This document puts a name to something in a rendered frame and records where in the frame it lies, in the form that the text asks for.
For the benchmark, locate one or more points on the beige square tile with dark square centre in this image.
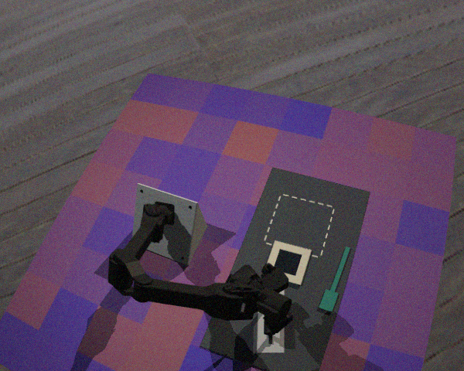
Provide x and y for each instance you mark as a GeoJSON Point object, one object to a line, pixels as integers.
{"type": "Point", "coordinates": [291, 259]}

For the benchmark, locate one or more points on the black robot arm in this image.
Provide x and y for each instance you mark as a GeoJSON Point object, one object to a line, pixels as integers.
{"type": "Point", "coordinates": [218, 300]}

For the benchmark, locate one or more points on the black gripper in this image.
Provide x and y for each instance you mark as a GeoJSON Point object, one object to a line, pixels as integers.
{"type": "Point", "coordinates": [274, 326]}

